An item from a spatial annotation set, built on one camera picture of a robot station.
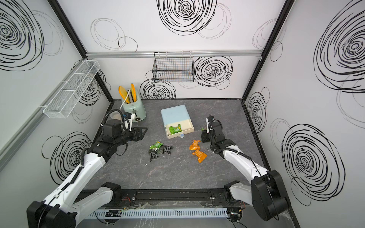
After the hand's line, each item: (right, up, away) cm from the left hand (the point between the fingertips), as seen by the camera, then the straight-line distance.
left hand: (142, 128), depth 78 cm
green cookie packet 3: (+37, -3, +24) cm, 44 cm away
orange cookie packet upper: (+30, -13, +14) cm, 36 cm away
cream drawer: (+25, 0, +13) cm, 28 cm away
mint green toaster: (-9, +12, +18) cm, 24 cm away
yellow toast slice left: (-18, +22, +18) cm, 34 cm away
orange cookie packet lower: (+34, -19, +11) cm, 40 cm away
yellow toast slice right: (-11, +22, +19) cm, 31 cm away
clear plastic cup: (-25, +7, +21) cm, 34 cm away
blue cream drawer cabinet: (+16, +6, +11) cm, 21 cm away
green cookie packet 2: (+5, -13, +13) cm, 19 cm away
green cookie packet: (+17, -2, +9) cm, 20 cm away
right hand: (+36, -3, +8) cm, 37 cm away
